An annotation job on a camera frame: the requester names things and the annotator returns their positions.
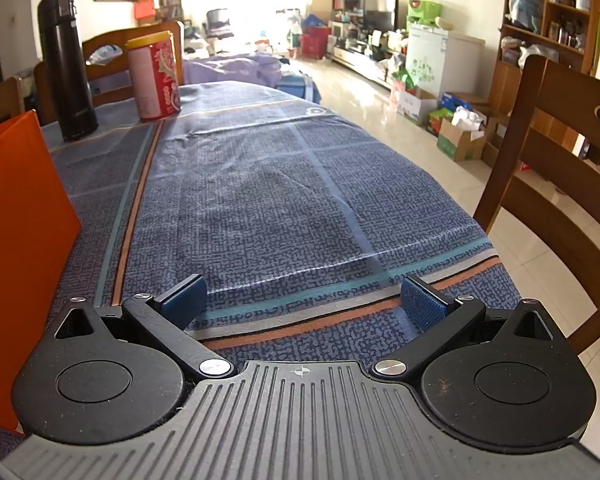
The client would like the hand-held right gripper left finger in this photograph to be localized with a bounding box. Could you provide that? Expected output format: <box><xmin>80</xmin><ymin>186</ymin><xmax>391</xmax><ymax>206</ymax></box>
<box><xmin>55</xmin><ymin>274</ymin><xmax>233</xmax><ymax>380</ymax></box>

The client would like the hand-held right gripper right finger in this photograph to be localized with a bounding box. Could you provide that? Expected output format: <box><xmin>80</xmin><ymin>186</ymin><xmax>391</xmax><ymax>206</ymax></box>
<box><xmin>371</xmin><ymin>275</ymin><xmax>567</xmax><ymax>380</ymax></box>

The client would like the orange cardboard box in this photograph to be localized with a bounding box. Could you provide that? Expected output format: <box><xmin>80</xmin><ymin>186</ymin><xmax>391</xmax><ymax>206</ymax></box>
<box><xmin>0</xmin><ymin>110</ymin><xmax>83</xmax><ymax>433</ymax></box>

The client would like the blue patterned tablecloth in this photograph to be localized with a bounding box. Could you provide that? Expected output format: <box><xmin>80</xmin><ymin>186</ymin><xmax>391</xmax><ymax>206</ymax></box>
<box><xmin>0</xmin><ymin>81</ymin><xmax>523</xmax><ymax>461</ymax></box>

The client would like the open cardboard box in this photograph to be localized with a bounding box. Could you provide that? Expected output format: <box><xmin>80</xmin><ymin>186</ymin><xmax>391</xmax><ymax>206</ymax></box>
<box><xmin>436</xmin><ymin>110</ymin><xmax>488</xmax><ymax>162</ymax></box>

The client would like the white printed cardboard box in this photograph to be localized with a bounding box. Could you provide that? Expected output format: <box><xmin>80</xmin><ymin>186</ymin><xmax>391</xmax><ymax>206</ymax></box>
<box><xmin>396</xmin><ymin>87</ymin><xmax>438</xmax><ymax>126</ymax></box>

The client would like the dark wooden slatted chair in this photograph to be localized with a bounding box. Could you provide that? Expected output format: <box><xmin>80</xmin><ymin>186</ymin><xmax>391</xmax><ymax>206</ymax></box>
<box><xmin>472</xmin><ymin>55</ymin><xmax>600</xmax><ymax>356</ymax></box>

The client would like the red can with yellow lid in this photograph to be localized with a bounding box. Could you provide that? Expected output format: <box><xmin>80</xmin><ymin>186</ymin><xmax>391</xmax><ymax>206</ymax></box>
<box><xmin>125</xmin><ymin>31</ymin><xmax>182</xmax><ymax>122</ymax></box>

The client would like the wooden display shelf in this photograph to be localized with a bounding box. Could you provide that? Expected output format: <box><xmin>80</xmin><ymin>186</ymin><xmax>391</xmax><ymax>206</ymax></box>
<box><xmin>487</xmin><ymin>0</ymin><xmax>600</xmax><ymax>111</ymax></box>

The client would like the purple bedding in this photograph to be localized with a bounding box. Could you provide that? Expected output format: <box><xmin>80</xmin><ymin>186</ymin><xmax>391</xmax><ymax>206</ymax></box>
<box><xmin>182</xmin><ymin>52</ymin><xmax>293</xmax><ymax>88</ymax></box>

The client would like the light wooden chair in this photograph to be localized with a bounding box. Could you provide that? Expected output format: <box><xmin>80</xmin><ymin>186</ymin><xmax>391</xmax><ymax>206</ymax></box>
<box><xmin>33</xmin><ymin>20</ymin><xmax>186</xmax><ymax>126</ymax></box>

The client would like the white chest freezer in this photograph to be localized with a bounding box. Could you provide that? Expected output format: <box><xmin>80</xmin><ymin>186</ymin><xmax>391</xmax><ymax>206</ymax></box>
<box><xmin>406</xmin><ymin>22</ymin><xmax>486</xmax><ymax>100</ymax></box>

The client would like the white television stand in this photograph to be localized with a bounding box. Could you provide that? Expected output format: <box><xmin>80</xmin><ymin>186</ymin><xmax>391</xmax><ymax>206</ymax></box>
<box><xmin>330</xmin><ymin>42</ymin><xmax>406</xmax><ymax>86</ymax></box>

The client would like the black thermos bottle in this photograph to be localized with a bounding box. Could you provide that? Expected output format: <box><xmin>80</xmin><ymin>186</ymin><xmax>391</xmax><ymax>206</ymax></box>
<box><xmin>37</xmin><ymin>0</ymin><xmax>100</xmax><ymax>142</ymax></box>

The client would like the wooden chair with cutout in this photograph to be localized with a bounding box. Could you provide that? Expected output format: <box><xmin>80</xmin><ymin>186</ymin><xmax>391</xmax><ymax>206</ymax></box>
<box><xmin>0</xmin><ymin>76</ymin><xmax>27</xmax><ymax>133</ymax></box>

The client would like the black office chair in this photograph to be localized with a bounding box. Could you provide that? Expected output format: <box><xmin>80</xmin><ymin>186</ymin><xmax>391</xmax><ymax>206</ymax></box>
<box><xmin>206</xmin><ymin>8</ymin><xmax>236</xmax><ymax>41</ymax></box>

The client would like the red plastic basket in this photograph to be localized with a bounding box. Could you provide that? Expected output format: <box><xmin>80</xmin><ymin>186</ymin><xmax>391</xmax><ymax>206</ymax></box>
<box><xmin>300</xmin><ymin>26</ymin><xmax>331</xmax><ymax>59</ymax></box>

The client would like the green carton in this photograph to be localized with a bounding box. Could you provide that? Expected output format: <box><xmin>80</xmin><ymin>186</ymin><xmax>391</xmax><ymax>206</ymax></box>
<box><xmin>406</xmin><ymin>0</ymin><xmax>443</xmax><ymax>31</ymax></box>

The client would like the black television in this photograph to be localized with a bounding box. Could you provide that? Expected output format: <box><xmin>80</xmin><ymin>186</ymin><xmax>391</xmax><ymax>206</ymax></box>
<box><xmin>365</xmin><ymin>0</ymin><xmax>400</xmax><ymax>33</ymax></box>

